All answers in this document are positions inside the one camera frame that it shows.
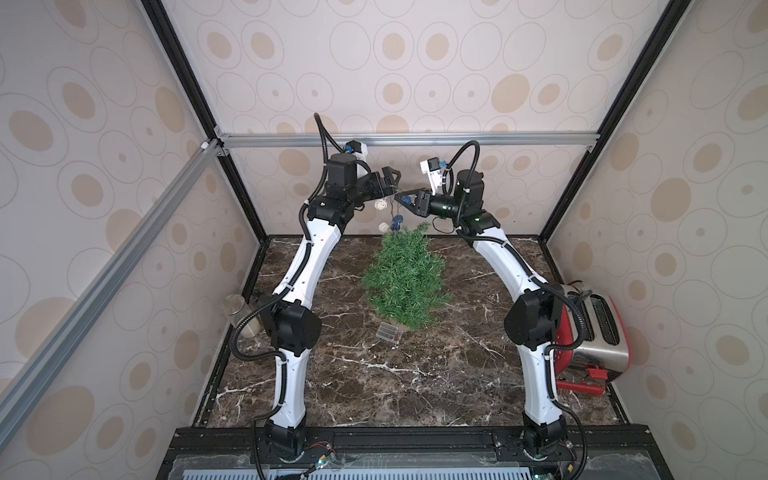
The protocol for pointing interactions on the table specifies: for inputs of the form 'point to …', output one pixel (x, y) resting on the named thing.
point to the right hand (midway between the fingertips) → (411, 195)
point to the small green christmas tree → (406, 281)
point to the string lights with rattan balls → (397, 219)
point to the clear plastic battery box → (388, 332)
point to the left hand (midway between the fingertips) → (399, 171)
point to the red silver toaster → (606, 348)
